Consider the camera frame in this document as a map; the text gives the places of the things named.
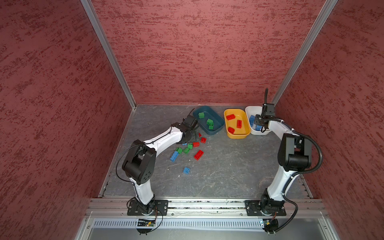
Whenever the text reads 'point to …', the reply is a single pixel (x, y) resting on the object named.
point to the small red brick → (203, 140)
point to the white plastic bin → (253, 110)
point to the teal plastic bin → (218, 121)
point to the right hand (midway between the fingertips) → (259, 121)
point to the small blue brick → (185, 144)
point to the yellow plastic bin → (240, 115)
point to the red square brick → (196, 144)
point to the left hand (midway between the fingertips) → (189, 141)
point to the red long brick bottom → (239, 124)
